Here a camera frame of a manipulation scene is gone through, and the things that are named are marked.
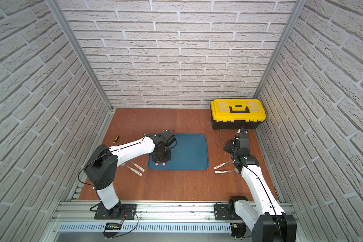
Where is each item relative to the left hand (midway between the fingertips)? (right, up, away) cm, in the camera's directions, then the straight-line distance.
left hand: (164, 156), depth 89 cm
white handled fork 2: (+34, -6, +1) cm, 35 cm away
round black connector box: (+39, -32, -18) cm, 53 cm away
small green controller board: (-23, -31, -17) cm, 42 cm away
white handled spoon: (-16, -6, -1) cm, 17 cm away
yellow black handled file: (-35, +9, +11) cm, 38 cm away
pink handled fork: (-5, -5, +1) cm, 7 cm away
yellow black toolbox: (+44, +26, +6) cm, 51 cm away
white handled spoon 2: (+43, -8, -1) cm, 43 cm away
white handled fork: (-18, -9, -2) cm, 20 cm away
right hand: (+40, +9, -6) cm, 41 cm away
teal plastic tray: (+16, 0, +10) cm, 19 cm away
